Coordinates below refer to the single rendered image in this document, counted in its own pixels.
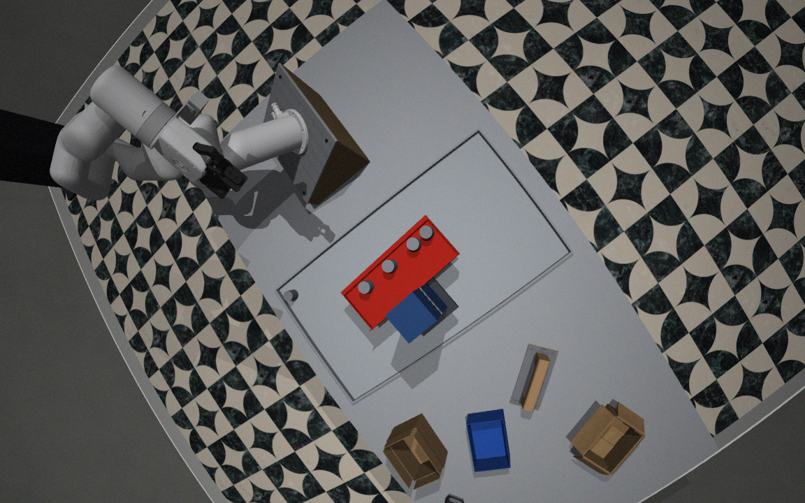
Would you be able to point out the blue open bin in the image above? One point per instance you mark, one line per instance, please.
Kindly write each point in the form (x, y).
(488, 440)

